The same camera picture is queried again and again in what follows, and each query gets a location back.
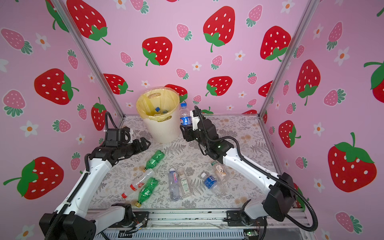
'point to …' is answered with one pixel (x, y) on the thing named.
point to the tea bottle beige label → (221, 172)
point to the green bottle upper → (158, 156)
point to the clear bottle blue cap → (165, 111)
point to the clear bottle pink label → (173, 184)
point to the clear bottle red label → (138, 183)
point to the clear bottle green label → (184, 183)
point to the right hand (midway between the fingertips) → (183, 125)
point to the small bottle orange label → (157, 114)
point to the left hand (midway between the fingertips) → (144, 144)
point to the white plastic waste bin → (164, 132)
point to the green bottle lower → (145, 192)
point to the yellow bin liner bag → (157, 104)
